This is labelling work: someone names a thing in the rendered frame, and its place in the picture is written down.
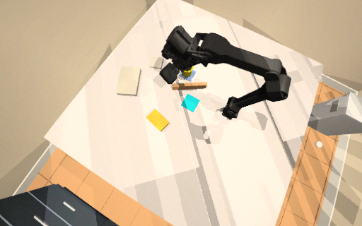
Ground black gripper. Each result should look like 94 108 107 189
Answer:
159 54 191 84

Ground brown wooden plank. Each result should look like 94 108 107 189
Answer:
172 82 207 90

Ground beige flat block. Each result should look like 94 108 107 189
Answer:
116 66 141 96

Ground yellow block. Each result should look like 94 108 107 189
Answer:
147 109 170 132

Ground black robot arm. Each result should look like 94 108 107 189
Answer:
161 25 291 120

